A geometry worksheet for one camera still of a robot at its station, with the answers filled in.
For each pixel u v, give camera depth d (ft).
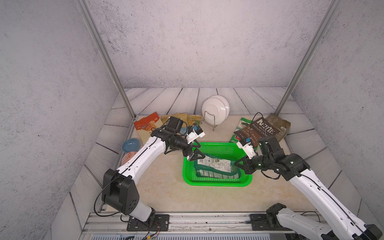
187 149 2.22
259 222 2.37
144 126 3.75
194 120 3.77
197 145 2.55
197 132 2.20
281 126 3.72
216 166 2.48
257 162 1.94
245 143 2.05
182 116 3.76
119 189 1.38
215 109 3.36
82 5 2.27
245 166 1.98
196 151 2.17
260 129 3.55
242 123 3.78
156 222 2.37
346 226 1.24
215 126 3.64
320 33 2.56
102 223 2.47
